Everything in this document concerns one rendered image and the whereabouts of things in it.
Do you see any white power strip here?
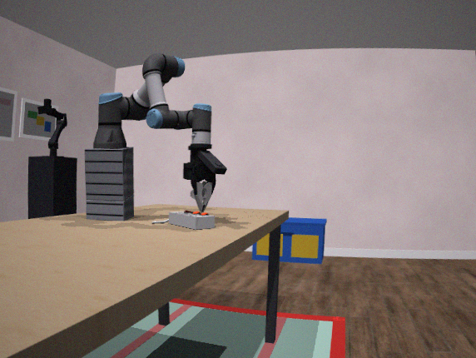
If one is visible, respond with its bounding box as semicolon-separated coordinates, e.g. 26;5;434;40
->
151;211;215;230

